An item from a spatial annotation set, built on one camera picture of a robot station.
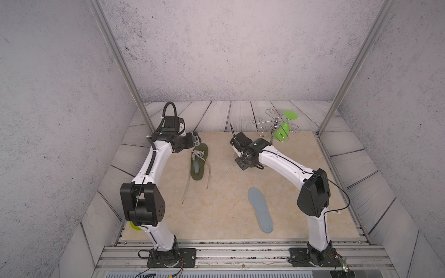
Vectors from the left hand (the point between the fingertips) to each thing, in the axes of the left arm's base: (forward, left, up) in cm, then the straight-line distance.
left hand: (197, 141), depth 87 cm
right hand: (-7, -24, -7) cm, 26 cm away
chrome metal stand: (+5, -39, +7) cm, 40 cm away
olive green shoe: (+2, +2, -17) cm, 17 cm away
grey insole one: (-23, -31, -22) cm, 44 cm away
